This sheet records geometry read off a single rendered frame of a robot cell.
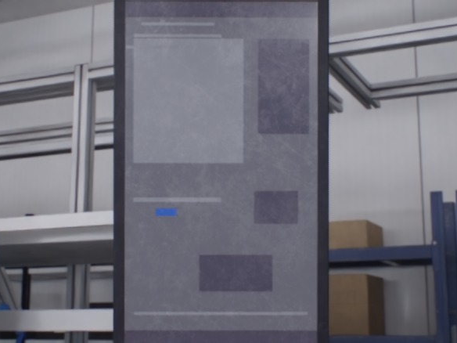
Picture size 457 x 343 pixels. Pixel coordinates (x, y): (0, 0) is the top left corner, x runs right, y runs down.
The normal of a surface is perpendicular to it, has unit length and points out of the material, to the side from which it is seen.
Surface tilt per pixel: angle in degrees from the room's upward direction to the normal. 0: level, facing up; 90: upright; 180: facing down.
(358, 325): 90
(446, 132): 90
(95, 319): 90
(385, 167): 90
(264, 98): 101
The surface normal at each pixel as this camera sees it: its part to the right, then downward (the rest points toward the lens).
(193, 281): 0.01, 0.00
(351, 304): -0.41, -0.18
